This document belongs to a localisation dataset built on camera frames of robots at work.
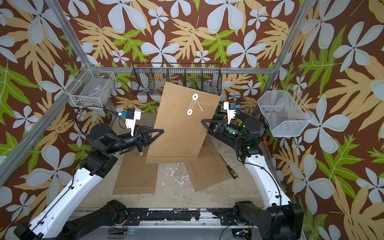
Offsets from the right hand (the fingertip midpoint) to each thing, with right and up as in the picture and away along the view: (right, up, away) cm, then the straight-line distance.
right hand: (205, 120), depth 64 cm
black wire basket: (-33, +29, +32) cm, 54 cm away
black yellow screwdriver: (+19, -30, +22) cm, 42 cm away
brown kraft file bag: (+4, -29, +27) cm, 40 cm away
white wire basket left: (-65, +21, +22) cm, 72 cm away
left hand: (-17, -4, -10) cm, 20 cm away
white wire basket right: (+47, +4, +19) cm, 51 cm away
